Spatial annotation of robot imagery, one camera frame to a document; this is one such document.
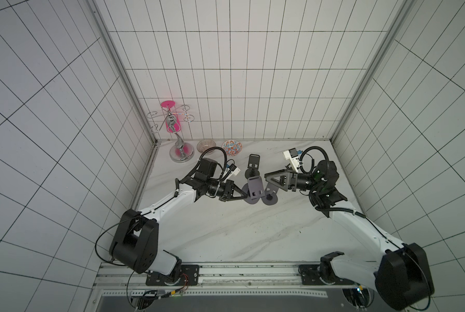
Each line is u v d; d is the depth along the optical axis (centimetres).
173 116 92
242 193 74
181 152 114
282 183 61
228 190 69
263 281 73
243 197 73
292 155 64
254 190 68
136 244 42
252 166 100
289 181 61
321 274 71
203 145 114
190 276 73
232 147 114
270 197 94
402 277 39
